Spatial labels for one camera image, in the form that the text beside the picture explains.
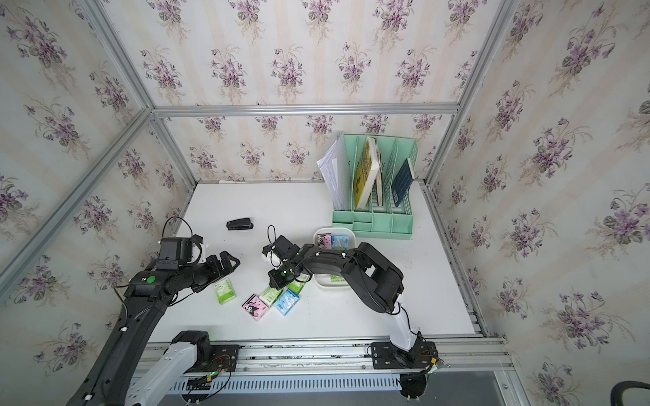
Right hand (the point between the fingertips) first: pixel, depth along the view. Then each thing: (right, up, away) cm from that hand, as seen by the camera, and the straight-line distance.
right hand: (274, 285), depth 87 cm
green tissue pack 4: (-1, -2, -3) cm, 4 cm away
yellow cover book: (+34, +41, +6) cm, 53 cm away
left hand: (-10, +9, -12) cm, 18 cm away
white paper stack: (+21, +42, +4) cm, 47 cm away
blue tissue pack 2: (+5, -4, -5) cm, 8 cm away
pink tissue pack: (+18, +15, +6) cm, 24 cm away
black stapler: (-18, +20, +16) cm, 31 cm away
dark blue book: (+51, +38, +19) cm, 66 cm away
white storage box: (+17, +1, -1) cm, 17 cm away
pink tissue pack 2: (-5, -5, -7) cm, 9 cm away
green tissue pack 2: (+8, 0, -2) cm, 8 cm away
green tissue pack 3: (-16, -1, -3) cm, 16 cm away
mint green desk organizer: (+42, +22, +14) cm, 50 cm away
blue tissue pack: (+24, +14, +9) cm, 29 cm away
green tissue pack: (+22, +2, +1) cm, 22 cm away
